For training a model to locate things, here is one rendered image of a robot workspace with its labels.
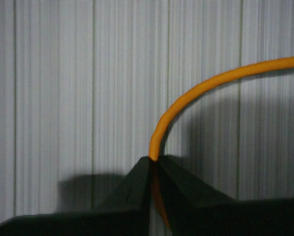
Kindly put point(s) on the orange cable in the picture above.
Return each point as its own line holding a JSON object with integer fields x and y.
{"x": 177, "y": 106}

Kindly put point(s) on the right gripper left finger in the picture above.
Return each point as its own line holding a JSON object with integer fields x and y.
{"x": 134, "y": 191}

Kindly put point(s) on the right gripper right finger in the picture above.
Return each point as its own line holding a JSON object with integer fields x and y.
{"x": 186, "y": 199}

